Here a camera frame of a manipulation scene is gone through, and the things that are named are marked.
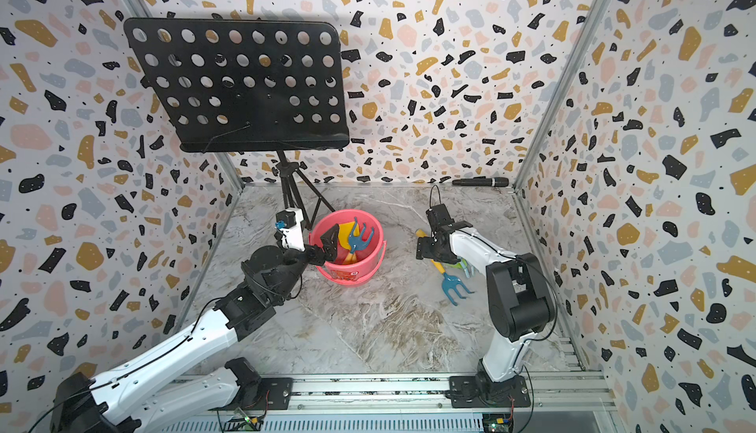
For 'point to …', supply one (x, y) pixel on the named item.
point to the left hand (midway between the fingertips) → (323, 223)
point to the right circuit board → (498, 422)
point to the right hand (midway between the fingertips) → (431, 253)
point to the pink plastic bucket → (364, 269)
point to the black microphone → (481, 181)
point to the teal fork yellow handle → (451, 280)
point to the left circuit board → (247, 423)
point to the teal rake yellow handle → (357, 242)
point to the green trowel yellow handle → (458, 265)
